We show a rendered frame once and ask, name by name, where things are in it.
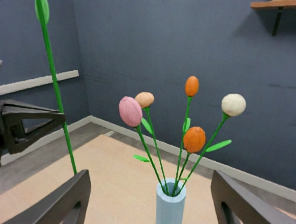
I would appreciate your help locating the light blue vase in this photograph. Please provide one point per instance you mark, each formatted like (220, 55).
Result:
(170, 210)

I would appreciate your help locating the pink flower with green stem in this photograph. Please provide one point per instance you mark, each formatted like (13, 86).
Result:
(131, 114)

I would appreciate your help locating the white flower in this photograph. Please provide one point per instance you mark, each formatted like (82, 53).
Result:
(232, 105)

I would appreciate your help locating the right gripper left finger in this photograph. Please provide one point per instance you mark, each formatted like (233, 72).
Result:
(68, 204)

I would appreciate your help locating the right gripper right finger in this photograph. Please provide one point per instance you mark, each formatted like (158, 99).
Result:
(232, 202)

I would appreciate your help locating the orange tulip with green stem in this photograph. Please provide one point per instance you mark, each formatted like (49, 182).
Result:
(194, 139)

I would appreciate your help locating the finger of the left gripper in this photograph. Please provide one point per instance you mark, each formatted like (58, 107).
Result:
(19, 141)
(28, 131)

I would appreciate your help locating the orange flower with green stem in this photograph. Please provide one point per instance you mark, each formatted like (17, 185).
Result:
(191, 89)

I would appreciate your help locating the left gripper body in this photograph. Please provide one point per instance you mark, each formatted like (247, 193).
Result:
(4, 133)

